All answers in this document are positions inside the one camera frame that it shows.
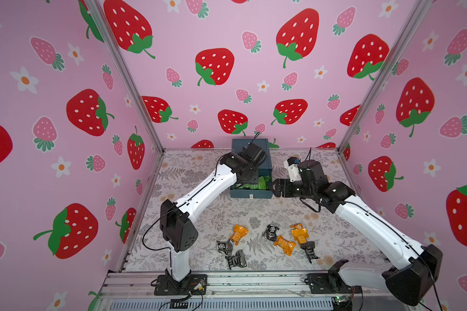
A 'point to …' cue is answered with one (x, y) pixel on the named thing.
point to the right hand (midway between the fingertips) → (279, 184)
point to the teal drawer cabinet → (265, 169)
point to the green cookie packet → (264, 183)
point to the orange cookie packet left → (239, 232)
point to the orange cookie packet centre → (288, 246)
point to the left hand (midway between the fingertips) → (253, 177)
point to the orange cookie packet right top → (299, 233)
